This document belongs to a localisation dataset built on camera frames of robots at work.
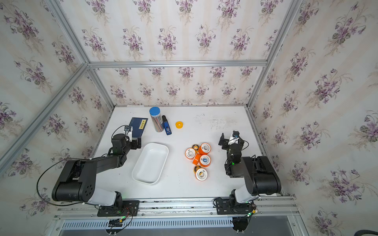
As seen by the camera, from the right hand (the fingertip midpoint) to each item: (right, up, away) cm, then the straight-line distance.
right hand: (232, 135), depth 90 cm
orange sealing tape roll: (-26, -12, +1) cm, 29 cm away
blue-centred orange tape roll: (-18, -15, -3) cm, 23 cm away
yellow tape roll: (-35, +6, +18) cm, 39 cm away
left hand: (-63, -2, +3) cm, 63 cm away
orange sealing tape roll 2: (-17, -8, 0) cm, 19 cm away
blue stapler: (-44, +5, +14) cm, 46 cm away
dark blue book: (-65, +6, +18) cm, 68 cm away
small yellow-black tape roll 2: (-23, -19, -4) cm, 30 cm away
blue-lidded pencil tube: (-48, +13, +1) cm, 50 cm away
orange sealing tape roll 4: (-20, -22, -7) cm, 31 cm away
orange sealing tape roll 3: (-23, -14, -5) cm, 27 cm away
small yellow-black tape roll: (-23, -9, +6) cm, 25 cm away
